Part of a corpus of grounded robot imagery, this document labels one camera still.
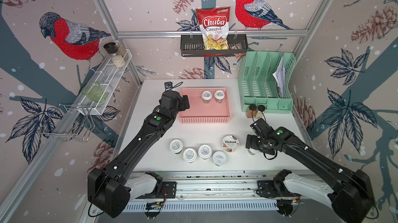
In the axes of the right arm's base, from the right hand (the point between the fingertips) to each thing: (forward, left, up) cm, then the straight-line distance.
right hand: (252, 144), depth 81 cm
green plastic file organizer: (+55, -19, -3) cm, 58 cm away
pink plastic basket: (+24, +30, -6) cm, 38 cm away
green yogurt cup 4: (-8, +18, -1) cm, 20 cm away
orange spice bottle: (+21, -3, -1) cm, 21 cm away
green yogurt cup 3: (-4, +26, -1) cm, 26 cm away
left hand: (+17, +38, +21) cm, 47 cm away
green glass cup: (+10, +76, +29) cm, 82 cm away
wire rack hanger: (-6, +77, +29) cm, 83 cm away
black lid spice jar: (+33, +75, +29) cm, 87 cm away
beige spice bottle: (+21, -8, -2) cm, 22 cm away
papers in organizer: (+36, -18, +16) cm, 43 cm away
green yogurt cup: (-2, +41, -1) cm, 41 cm away
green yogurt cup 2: (-7, +33, 0) cm, 34 cm away
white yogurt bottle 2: (+34, +17, 0) cm, 38 cm away
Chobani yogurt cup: (+1, +11, -2) cm, 12 cm away
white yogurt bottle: (+33, +26, 0) cm, 42 cm away
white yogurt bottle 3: (-4, 0, -1) cm, 4 cm away
